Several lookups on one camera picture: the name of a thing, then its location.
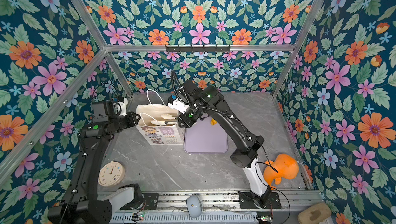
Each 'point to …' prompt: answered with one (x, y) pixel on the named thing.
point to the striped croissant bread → (213, 122)
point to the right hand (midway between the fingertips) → (182, 120)
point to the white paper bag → (172, 134)
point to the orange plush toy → (284, 166)
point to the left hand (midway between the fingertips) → (139, 112)
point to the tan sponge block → (314, 214)
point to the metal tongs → (166, 116)
